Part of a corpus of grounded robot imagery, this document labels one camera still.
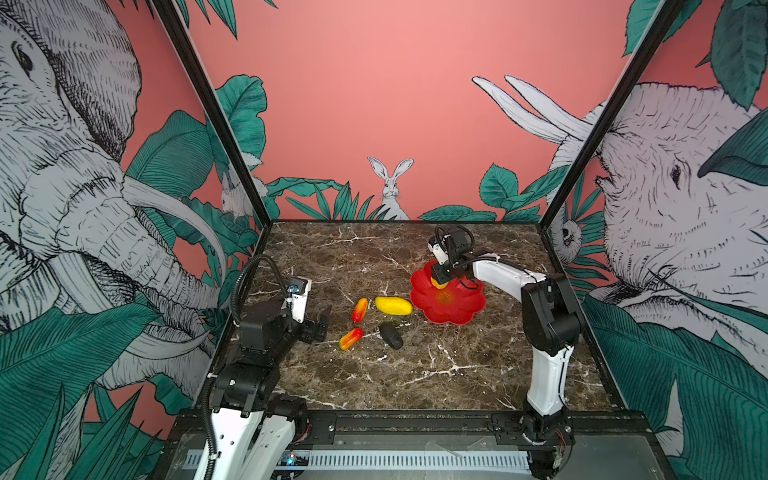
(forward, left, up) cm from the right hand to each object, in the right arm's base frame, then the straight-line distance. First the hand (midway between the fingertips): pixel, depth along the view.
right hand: (435, 265), depth 98 cm
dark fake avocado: (-23, +14, -3) cm, 27 cm away
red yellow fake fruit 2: (-23, +26, -5) cm, 36 cm away
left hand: (-23, +34, +18) cm, 45 cm away
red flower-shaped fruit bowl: (-9, -8, -8) cm, 15 cm away
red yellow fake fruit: (-15, +25, -5) cm, 30 cm away
